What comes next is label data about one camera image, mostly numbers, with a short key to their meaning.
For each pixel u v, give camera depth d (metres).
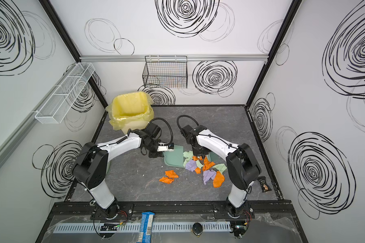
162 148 0.79
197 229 0.61
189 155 0.93
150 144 0.72
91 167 0.47
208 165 0.89
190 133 0.64
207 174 0.84
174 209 0.75
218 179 0.83
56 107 0.73
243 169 0.44
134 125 0.83
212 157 0.91
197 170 0.87
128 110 0.99
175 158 0.91
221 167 0.87
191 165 0.88
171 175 0.84
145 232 0.67
